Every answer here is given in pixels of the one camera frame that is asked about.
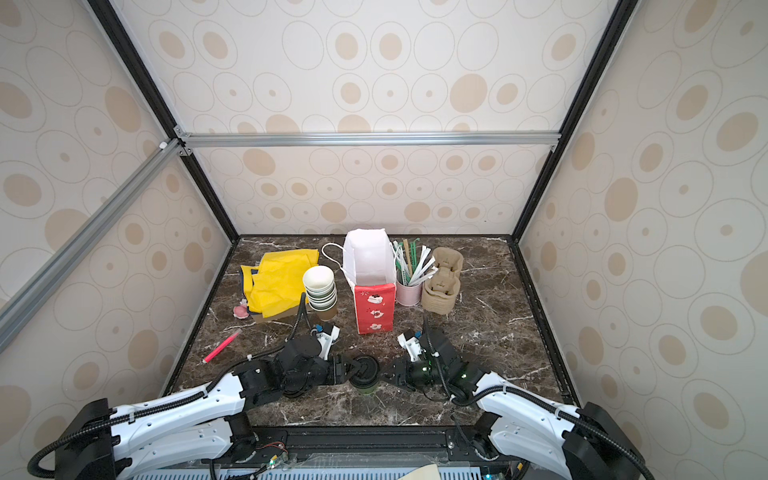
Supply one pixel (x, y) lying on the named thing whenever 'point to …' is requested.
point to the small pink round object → (240, 311)
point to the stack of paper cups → (321, 291)
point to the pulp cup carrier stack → (440, 293)
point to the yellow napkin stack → (276, 285)
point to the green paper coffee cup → (367, 391)
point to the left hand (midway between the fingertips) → (364, 372)
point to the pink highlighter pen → (216, 351)
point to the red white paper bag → (370, 267)
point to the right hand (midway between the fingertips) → (388, 376)
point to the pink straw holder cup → (409, 296)
